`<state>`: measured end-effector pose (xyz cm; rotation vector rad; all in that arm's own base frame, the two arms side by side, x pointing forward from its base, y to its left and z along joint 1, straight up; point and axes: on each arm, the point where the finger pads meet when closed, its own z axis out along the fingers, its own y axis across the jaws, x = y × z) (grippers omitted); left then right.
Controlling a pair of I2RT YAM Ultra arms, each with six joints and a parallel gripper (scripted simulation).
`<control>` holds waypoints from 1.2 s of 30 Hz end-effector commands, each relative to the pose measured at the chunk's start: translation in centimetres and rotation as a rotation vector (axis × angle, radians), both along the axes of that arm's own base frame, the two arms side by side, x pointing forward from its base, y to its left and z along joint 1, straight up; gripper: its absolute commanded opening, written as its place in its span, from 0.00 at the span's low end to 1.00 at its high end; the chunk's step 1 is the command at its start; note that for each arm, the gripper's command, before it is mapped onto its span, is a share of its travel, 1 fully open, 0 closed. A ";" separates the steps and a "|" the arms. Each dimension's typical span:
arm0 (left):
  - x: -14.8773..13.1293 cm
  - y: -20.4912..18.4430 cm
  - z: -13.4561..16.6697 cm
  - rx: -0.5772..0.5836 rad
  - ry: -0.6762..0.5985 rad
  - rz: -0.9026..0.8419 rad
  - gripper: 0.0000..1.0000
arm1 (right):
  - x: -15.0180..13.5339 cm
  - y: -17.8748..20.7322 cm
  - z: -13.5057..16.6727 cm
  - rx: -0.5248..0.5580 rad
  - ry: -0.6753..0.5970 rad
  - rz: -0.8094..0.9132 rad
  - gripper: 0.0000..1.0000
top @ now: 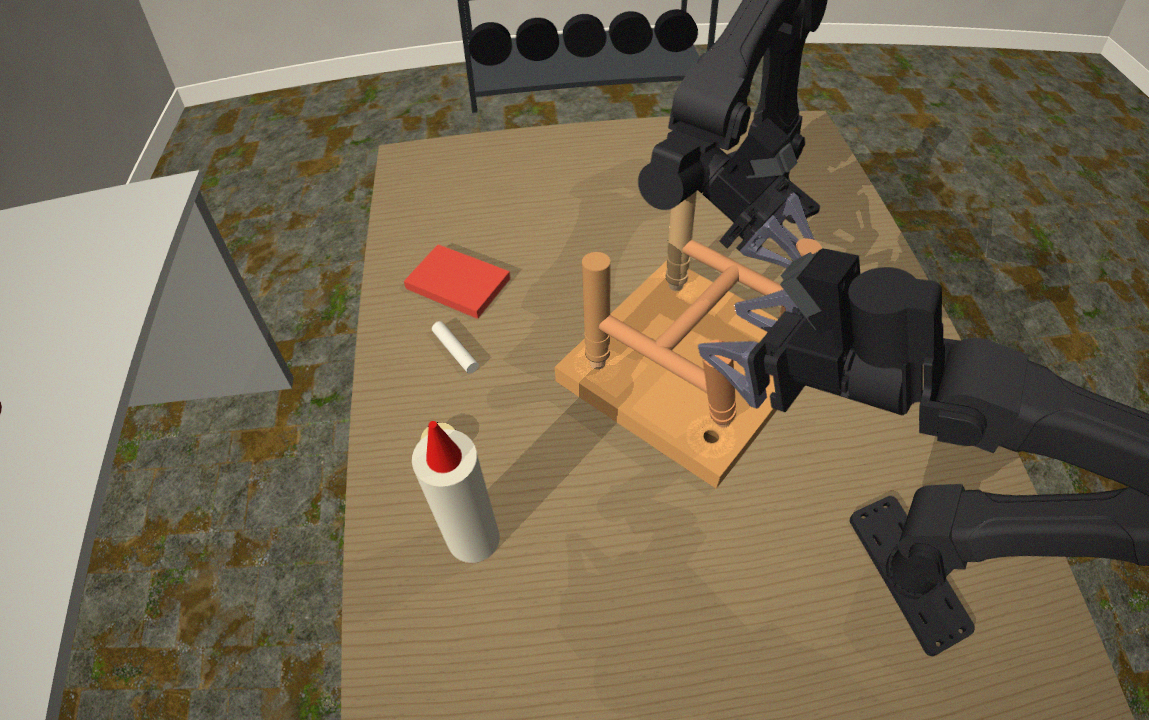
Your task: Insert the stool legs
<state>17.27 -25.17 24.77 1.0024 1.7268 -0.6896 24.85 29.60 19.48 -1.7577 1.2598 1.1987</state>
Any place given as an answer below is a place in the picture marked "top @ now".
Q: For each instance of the beige short cylinder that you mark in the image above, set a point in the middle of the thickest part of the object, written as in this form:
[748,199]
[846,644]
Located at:
[442,425]

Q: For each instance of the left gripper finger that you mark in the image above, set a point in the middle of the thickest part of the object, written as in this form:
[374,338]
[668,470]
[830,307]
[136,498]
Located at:
[743,308]
[737,351]

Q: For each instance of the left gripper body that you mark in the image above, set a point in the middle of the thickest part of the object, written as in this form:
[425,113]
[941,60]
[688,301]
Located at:
[787,387]

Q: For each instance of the flat red block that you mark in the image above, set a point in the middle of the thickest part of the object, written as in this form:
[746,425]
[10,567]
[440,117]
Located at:
[458,281]

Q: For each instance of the white cylinder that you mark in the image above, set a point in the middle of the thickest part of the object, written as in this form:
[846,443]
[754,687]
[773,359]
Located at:
[453,345]

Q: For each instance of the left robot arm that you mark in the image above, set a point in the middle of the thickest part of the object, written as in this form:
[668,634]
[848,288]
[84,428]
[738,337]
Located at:
[895,322]

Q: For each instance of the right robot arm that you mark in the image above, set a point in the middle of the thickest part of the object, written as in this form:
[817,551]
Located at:
[709,107]

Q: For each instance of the tall beige cylinder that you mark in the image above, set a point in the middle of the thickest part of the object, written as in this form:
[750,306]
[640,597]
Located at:
[448,469]

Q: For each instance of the light brown wooden stool legs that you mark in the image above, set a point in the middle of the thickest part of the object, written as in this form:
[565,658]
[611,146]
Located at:
[599,325]

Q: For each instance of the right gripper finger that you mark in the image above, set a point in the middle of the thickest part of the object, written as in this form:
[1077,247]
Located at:
[771,229]
[792,206]

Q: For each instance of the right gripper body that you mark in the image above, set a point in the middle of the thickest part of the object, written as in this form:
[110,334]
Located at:
[758,211]

